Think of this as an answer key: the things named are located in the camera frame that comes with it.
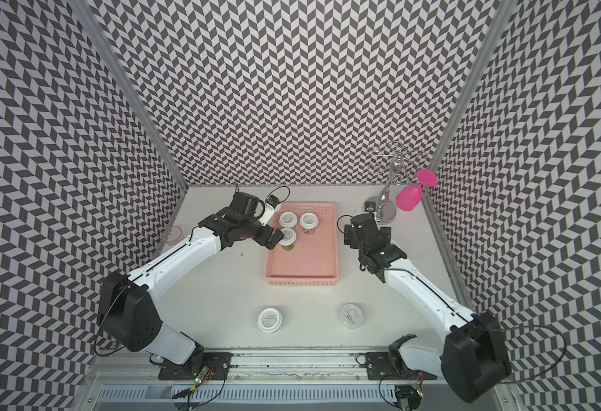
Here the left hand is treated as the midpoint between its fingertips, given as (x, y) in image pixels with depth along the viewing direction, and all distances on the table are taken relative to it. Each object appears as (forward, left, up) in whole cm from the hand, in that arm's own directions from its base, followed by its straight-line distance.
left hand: (270, 229), depth 85 cm
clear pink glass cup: (+5, +40, -12) cm, 42 cm away
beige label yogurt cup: (+11, -5, -9) cm, 15 cm away
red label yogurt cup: (+10, -13, -10) cm, 19 cm away
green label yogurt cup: (+1, -6, -8) cm, 9 cm away
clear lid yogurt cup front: (-24, -26, -12) cm, 38 cm away
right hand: (-1, -32, 0) cm, 32 cm away
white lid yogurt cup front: (-26, -1, -10) cm, 28 cm away
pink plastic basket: (-4, -14, -15) cm, 21 cm away
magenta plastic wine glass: (+15, -50, 0) cm, 52 cm away
